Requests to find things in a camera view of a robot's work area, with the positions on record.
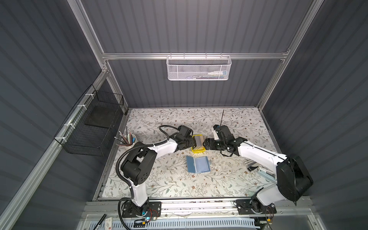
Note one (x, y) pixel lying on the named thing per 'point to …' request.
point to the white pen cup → (134, 138)
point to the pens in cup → (129, 139)
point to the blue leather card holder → (198, 164)
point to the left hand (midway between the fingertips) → (194, 143)
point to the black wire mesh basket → (89, 128)
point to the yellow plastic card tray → (199, 151)
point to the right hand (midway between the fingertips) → (209, 143)
